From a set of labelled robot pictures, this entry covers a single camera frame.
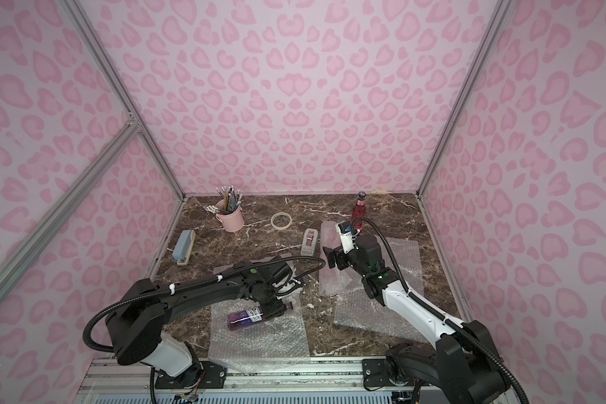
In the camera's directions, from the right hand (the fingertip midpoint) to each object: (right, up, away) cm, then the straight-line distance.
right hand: (337, 242), depth 84 cm
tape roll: (-22, +7, +26) cm, 35 cm away
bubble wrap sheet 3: (+25, -9, +11) cm, 29 cm away
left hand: (-19, -20, -1) cm, 28 cm away
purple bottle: (-28, -23, -4) cm, 36 cm away
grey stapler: (-58, -3, +13) cm, 59 cm away
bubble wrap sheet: (-1, -14, +2) cm, 14 cm away
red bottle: (-1, -14, +2) cm, 14 cm away
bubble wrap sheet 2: (-19, -30, -5) cm, 36 cm away
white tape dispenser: (-10, -2, +14) cm, 17 cm away
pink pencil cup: (-42, +6, +20) cm, 47 cm away
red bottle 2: (+11, +11, +16) cm, 22 cm away
